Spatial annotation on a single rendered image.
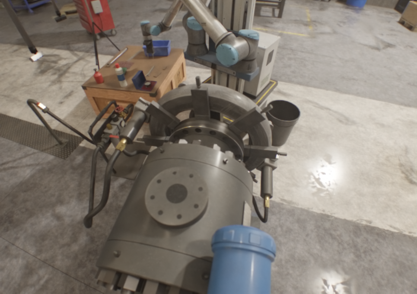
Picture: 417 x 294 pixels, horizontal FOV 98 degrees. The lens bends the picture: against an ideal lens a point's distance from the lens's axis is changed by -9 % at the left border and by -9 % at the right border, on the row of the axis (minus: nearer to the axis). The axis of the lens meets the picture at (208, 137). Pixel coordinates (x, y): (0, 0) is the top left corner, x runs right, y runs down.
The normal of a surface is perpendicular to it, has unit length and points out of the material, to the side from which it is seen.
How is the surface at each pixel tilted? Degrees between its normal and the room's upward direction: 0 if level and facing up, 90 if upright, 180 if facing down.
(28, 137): 0
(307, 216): 0
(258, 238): 11
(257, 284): 26
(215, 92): 33
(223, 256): 41
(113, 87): 0
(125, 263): 20
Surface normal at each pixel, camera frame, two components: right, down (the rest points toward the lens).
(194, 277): 0.36, -0.58
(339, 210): 0.00, -0.67
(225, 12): -0.58, 0.60
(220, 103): -0.19, 0.72
